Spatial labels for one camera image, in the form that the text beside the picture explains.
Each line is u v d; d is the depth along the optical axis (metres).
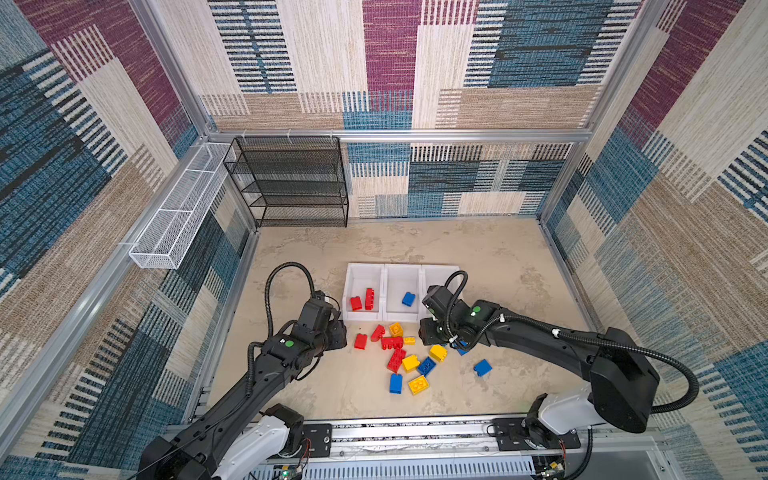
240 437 0.56
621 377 0.42
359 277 1.02
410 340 0.89
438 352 0.85
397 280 1.02
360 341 0.90
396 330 0.89
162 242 0.91
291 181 1.11
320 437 0.75
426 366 0.85
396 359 0.85
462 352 0.88
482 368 0.85
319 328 0.64
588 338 0.47
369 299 0.96
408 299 0.97
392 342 0.87
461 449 0.73
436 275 0.97
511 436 0.72
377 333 0.89
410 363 0.83
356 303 0.97
